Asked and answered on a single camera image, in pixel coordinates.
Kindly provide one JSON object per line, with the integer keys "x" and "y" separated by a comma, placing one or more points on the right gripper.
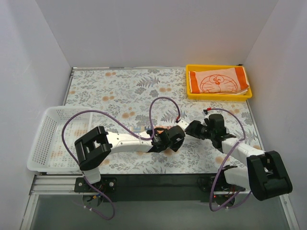
{"x": 213, "y": 129}

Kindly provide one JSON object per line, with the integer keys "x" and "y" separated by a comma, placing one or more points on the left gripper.
{"x": 177, "y": 138}

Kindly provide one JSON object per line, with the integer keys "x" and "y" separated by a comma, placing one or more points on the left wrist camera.
{"x": 182, "y": 123}

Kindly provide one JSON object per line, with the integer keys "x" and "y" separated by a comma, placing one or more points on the white towel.
{"x": 241, "y": 92}

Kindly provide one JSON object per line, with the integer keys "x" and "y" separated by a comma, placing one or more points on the striped rabbit print towel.
{"x": 139, "y": 129}

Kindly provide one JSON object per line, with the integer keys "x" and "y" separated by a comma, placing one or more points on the orange patterned towel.
{"x": 220, "y": 80}

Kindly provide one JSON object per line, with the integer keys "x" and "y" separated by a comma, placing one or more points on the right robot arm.
{"x": 264, "y": 173}

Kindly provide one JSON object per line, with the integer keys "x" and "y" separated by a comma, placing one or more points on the yellow plastic tray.
{"x": 213, "y": 96}

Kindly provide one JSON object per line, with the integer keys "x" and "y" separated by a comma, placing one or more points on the white plastic basket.
{"x": 48, "y": 154}

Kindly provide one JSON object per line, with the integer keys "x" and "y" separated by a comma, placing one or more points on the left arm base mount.
{"x": 106, "y": 185}

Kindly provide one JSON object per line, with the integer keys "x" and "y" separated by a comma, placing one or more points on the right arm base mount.
{"x": 222, "y": 191}

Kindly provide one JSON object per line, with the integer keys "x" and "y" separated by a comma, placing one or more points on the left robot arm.
{"x": 93, "y": 147}

